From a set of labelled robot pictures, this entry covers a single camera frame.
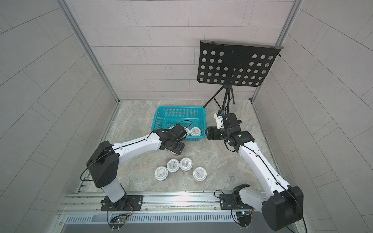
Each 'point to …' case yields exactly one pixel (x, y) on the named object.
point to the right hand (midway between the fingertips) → (210, 130)
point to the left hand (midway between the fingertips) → (180, 146)
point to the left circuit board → (117, 221)
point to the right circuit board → (244, 218)
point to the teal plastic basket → (166, 117)
